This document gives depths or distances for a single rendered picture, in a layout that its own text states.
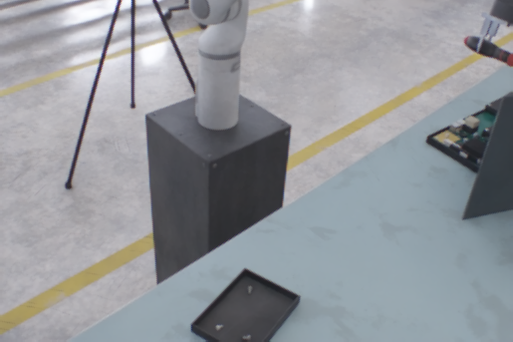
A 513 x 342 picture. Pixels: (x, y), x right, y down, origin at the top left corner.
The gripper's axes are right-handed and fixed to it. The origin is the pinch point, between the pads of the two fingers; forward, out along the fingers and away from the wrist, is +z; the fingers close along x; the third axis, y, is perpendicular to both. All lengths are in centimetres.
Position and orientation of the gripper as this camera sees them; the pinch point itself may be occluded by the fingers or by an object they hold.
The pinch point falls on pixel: (480, 52)
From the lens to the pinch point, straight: 99.2
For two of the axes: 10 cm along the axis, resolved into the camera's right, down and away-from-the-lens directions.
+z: -2.3, 8.7, 4.3
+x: 7.2, -1.5, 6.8
